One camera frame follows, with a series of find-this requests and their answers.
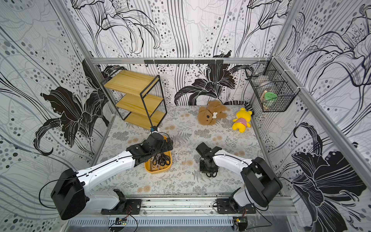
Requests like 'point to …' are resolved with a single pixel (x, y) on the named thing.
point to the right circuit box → (241, 222)
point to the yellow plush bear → (243, 118)
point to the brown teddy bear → (207, 116)
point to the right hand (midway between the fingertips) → (205, 169)
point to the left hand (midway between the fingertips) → (168, 146)
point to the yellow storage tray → (158, 168)
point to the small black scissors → (154, 162)
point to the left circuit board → (122, 221)
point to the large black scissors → (164, 159)
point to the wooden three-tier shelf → (138, 98)
